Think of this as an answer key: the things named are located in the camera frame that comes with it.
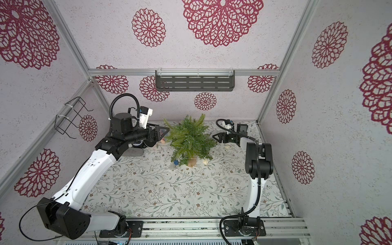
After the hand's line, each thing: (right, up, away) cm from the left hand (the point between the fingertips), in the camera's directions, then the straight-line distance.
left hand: (163, 129), depth 72 cm
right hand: (+30, -2, +29) cm, 42 cm away
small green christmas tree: (+13, -5, 0) cm, 14 cm away
